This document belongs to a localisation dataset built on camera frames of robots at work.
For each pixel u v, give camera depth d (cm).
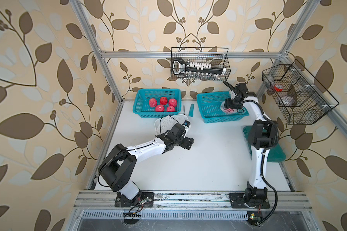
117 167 45
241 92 78
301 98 73
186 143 77
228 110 99
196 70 83
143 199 74
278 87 81
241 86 81
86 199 76
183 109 116
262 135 61
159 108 108
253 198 65
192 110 115
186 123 78
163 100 114
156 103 115
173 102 112
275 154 87
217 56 91
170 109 108
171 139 67
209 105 105
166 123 94
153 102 112
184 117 102
